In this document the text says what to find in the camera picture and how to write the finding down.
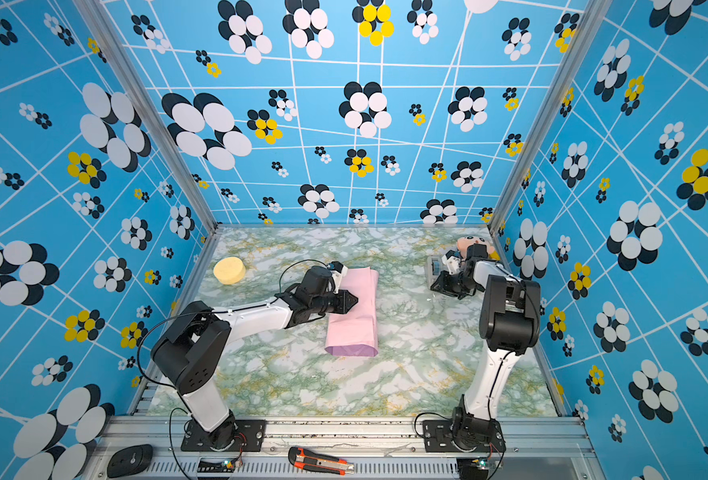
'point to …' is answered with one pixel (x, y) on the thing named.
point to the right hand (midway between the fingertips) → (439, 288)
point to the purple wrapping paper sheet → (354, 332)
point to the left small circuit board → (217, 464)
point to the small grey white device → (434, 266)
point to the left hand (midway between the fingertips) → (359, 299)
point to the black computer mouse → (129, 460)
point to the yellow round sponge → (229, 270)
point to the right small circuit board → (472, 468)
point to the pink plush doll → (468, 238)
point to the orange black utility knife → (305, 459)
